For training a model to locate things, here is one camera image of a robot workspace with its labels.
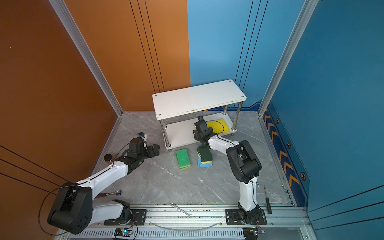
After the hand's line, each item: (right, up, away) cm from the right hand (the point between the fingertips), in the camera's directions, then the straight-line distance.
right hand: (201, 130), depth 100 cm
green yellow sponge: (-12, -17, -9) cm, 22 cm away
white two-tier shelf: (+9, +15, -22) cm, 28 cm away
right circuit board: (+22, -47, -30) cm, 60 cm away
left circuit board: (-39, -48, -29) cm, 68 cm away
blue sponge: (+4, -20, -10) cm, 23 cm away
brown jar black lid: (-54, -15, -15) cm, 58 cm away
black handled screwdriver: (+34, -37, -22) cm, 55 cm away
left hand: (-29, -9, -10) cm, 32 cm away
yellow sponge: (+9, +3, -16) cm, 19 cm away
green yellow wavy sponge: (+2, -13, -10) cm, 16 cm away
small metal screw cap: (-45, -32, -20) cm, 59 cm away
